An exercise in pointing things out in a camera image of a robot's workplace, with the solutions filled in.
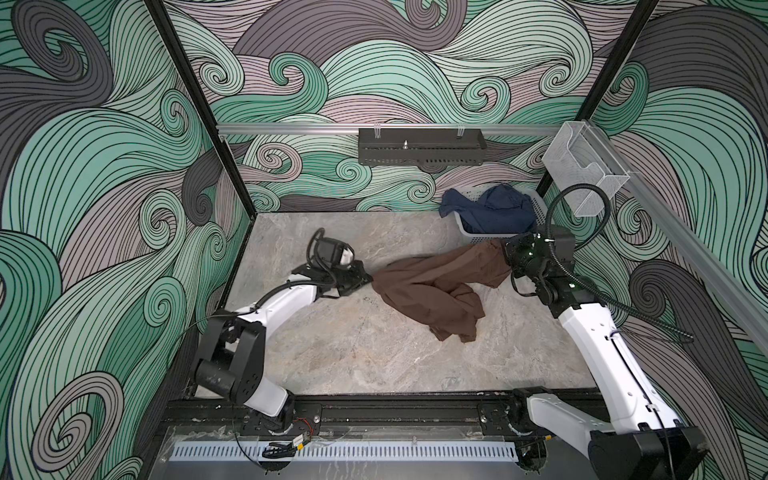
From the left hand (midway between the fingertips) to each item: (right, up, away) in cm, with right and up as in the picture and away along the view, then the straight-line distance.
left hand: (375, 276), depth 86 cm
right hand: (+32, +12, -12) cm, 36 cm away
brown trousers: (+18, -4, +2) cm, 19 cm away
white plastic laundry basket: (+36, +12, +18) cm, 42 cm away
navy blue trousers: (+48, +23, +28) cm, 60 cm away
